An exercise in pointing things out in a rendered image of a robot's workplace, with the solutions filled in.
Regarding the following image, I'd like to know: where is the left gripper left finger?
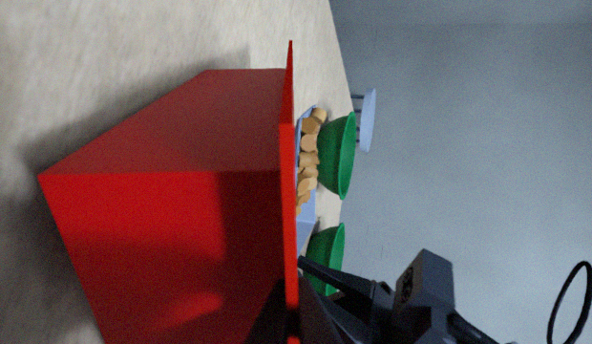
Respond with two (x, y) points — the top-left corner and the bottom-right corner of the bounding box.
(243, 278), (289, 344)

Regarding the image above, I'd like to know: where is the green bowl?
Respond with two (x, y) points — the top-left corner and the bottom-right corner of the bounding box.
(317, 111), (356, 201)
(303, 223), (345, 296)

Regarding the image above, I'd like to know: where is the light blue scoop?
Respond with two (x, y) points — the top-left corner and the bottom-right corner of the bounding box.
(294, 104), (318, 260)

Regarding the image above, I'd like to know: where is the red divided box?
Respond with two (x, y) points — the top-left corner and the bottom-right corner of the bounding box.
(37, 40), (299, 344)

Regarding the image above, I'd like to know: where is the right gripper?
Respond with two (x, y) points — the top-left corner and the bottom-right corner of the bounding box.
(297, 255), (489, 344)

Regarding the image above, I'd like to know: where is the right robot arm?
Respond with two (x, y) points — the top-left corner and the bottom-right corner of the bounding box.
(391, 248), (459, 344)

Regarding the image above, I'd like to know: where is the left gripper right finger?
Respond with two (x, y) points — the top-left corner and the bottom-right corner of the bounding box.
(298, 277), (344, 344)

